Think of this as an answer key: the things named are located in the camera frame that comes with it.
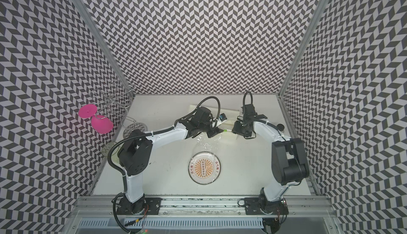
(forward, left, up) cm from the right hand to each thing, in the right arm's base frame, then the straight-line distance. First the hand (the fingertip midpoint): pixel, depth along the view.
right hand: (236, 133), depth 91 cm
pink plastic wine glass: (-1, +71, +14) cm, 73 cm away
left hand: (+2, +10, +5) cm, 11 cm away
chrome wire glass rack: (+30, +81, +2) cm, 86 cm away
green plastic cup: (-5, +78, -6) cm, 78 cm away
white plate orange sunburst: (-18, +19, -6) cm, 26 cm away
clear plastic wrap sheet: (-4, +20, -3) cm, 20 cm away
